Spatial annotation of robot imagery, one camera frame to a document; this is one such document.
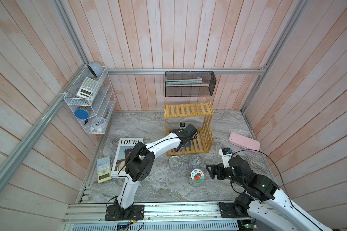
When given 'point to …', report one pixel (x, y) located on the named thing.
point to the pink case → (246, 142)
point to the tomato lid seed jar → (196, 177)
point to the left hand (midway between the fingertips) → (180, 142)
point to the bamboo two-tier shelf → (203, 140)
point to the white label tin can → (174, 162)
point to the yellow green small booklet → (103, 169)
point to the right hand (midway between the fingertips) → (212, 164)
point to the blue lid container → (81, 114)
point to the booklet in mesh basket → (199, 80)
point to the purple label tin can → (194, 160)
